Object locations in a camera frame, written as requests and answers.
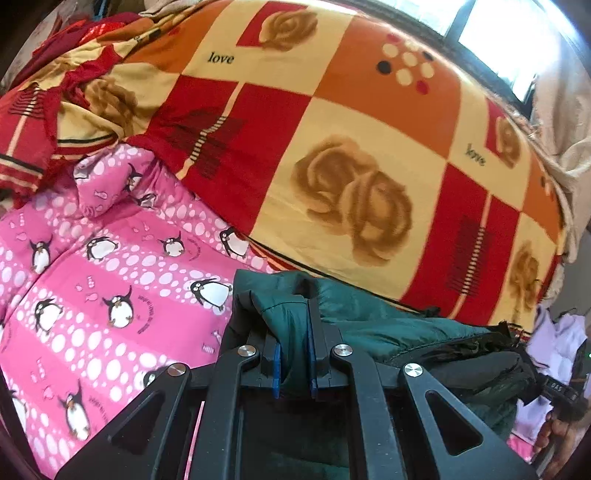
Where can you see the window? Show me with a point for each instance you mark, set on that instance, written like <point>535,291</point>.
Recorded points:
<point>489,37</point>

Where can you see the green puffer jacket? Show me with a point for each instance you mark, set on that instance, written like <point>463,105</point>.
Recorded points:
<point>392,332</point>

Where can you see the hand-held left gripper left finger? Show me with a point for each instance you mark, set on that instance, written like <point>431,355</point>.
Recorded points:
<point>276,374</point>

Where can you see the person's right hand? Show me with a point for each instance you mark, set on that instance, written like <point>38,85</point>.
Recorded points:
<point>551,436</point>

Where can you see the red orange checked rose blanket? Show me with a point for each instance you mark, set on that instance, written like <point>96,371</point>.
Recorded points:
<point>346,115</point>

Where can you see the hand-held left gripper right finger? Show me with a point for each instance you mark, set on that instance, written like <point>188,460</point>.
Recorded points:
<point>314,369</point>

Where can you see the dark red cloth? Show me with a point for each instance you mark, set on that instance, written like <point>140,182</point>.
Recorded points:
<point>55,41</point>

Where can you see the pink penguin bedsheet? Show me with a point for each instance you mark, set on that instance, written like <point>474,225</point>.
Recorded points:
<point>115,258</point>

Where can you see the white curtain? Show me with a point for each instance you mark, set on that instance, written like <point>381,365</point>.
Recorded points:
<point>563,129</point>

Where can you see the lavender garment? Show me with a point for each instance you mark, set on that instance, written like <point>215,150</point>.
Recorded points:
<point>549,337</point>

